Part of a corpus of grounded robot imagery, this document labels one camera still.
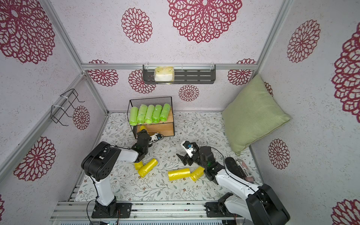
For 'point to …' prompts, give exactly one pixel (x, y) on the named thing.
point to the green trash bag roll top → (142, 114)
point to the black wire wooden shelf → (166, 128)
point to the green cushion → (254, 113)
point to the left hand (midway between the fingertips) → (143, 133)
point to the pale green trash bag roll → (149, 114)
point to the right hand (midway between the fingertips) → (182, 147)
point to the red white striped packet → (243, 169)
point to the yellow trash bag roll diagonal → (147, 167)
